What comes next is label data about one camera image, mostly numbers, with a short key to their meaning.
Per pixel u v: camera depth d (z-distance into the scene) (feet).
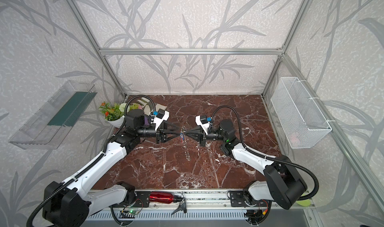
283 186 1.37
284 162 1.41
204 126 2.06
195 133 2.18
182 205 2.32
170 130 2.17
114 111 2.91
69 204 1.23
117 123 3.13
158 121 2.00
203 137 2.08
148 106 3.67
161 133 2.05
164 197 2.31
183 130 2.25
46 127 2.10
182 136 2.24
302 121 2.03
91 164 1.49
